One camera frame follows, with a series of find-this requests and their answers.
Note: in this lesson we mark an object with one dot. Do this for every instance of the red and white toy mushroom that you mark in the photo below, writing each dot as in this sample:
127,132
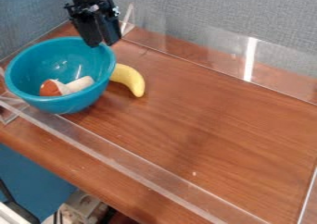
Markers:
55,88

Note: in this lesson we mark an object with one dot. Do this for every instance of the blue bowl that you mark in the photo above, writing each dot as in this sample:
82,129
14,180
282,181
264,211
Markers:
62,59

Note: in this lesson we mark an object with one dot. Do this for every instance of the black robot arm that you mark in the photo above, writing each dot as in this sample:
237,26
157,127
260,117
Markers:
95,18

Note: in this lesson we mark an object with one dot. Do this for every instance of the yellow toy banana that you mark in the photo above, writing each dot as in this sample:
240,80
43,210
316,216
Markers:
130,78

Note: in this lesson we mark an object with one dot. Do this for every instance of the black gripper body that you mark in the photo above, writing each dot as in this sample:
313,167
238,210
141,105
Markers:
99,8

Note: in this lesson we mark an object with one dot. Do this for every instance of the clear acrylic table barrier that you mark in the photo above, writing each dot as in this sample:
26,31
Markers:
216,148

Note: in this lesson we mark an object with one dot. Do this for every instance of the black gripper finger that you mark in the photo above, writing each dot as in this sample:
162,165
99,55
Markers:
88,32
110,29

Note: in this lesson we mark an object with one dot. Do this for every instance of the white power strip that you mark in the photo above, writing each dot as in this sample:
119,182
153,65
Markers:
82,209

